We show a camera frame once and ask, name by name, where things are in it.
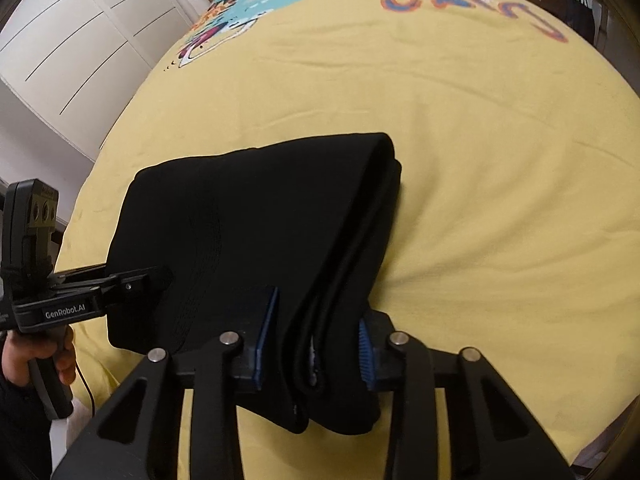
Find black pants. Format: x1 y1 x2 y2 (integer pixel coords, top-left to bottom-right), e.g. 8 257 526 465
106 132 404 435

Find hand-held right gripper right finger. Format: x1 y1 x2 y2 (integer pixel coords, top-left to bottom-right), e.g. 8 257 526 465
357 310 576 480

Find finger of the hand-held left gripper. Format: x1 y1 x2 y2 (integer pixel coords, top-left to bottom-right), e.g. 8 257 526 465
101 266 174 307
50 262 109 286

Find white wardrobe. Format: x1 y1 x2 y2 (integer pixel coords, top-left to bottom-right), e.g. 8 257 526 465
0 0 212 162

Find black shopping bag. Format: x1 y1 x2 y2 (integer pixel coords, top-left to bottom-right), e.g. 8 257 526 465
567 0 609 52

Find yellow printed blanket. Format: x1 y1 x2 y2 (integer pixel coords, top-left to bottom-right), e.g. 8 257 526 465
52 0 640 472

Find person's left hand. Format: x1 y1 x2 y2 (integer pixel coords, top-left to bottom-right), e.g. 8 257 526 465
1 327 77 387

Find black cable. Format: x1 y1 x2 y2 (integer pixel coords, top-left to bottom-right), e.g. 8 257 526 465
74 364 97 417

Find person's left forearm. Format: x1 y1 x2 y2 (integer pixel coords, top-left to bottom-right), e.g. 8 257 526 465
0 375 57 480

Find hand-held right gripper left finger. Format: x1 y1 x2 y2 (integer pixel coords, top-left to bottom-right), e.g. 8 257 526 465
50 286 279 480

